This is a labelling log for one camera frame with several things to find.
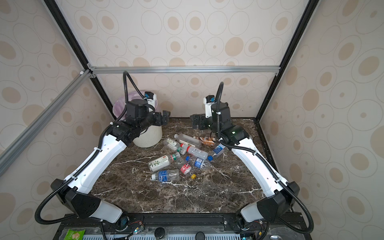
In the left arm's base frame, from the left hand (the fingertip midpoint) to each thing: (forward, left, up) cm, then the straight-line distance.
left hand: (166, 109), depth 70 cm
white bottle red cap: (-3, -14, -34) cm, 37 cm away
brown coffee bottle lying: (+5, -23, -34) cm, 41 cm away
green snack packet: (-47, +42, -34) cm, 72 cm away
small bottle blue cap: (-11, -15, -33) cm, 38 cm away
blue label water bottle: (-3, -28, -33) cm, 43 cm away
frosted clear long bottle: (+7, -9, -36) cm, 38 cm away
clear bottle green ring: (+1, 0, -33) cm, 33 cm away
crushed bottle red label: (-15, -8, -33) cm, 37 cm away
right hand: (-1, -16, -3) cm, 17 cm away
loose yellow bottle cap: (-19, -13, -34) cm, 41 cm away
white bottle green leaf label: (-12, +8, -33) cm, 36 cm away
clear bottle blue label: (-19, 0, -33) cm, 38 cm away
